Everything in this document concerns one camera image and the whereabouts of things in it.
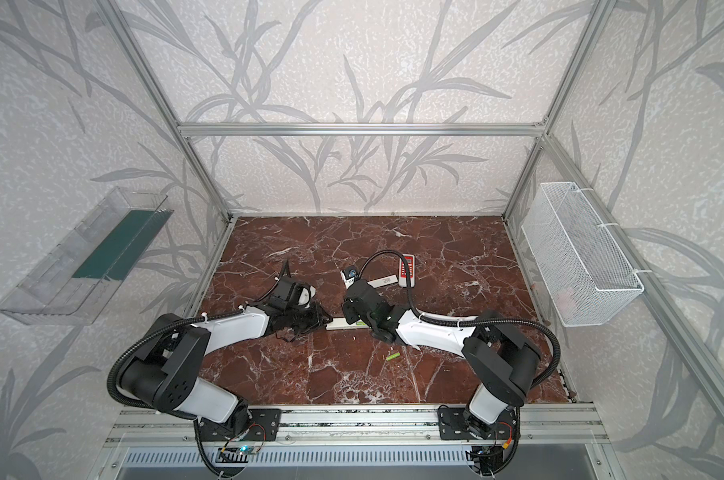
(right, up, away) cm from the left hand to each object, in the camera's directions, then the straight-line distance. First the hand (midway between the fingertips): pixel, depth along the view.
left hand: (335, 311), depth 90 cm
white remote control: (+2, -3, -1) cm, 4 cm away
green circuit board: (-18, -28, -19) cm, 39 cm away
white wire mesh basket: (+57, +16, -29) cm, 65 cm away
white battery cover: (+15, +8, +12) cm, 20 cm away
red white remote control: (+21, +8, +12) cm, 26 cm away
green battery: (+17, -12, -5) cm, 22 cm away
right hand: (+4, +8, -4) cm, 10 cm away
